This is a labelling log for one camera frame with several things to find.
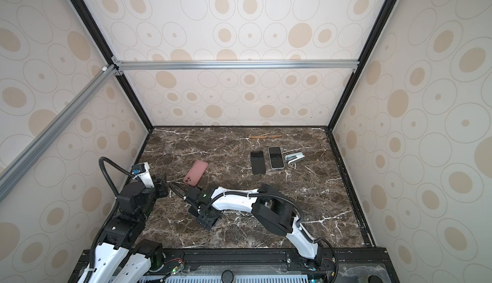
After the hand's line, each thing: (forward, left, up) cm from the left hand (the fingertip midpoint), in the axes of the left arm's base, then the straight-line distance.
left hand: (166, 172), depth 74 cm
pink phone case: (+13, -3, -24) cm, 28 cm away
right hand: (-10, -15, -23) cm, 30 cm away
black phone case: (+19, -37, -24) cm, 48 cm away
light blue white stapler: (+22, -55, -21) cm, 63 cm away
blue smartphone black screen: (+23, -47, -23) cm, 57 cm away
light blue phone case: (+21, -43, -22) cm, 53 cm away
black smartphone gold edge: (+19, -36, -23) cm, 47 cm away
